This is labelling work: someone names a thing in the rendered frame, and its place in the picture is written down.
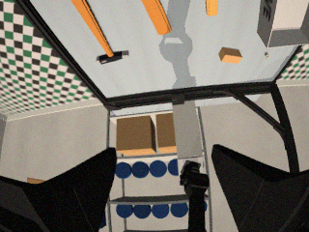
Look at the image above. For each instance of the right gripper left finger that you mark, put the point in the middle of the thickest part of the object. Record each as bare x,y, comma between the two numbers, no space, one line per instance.
73,201

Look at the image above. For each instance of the orange rectangular block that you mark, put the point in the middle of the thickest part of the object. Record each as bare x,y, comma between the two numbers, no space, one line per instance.
229,55

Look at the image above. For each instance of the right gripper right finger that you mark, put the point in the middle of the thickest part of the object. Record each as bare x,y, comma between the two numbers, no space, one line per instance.
262,198

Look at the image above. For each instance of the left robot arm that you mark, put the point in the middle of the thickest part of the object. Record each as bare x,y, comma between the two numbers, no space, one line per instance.
195,185

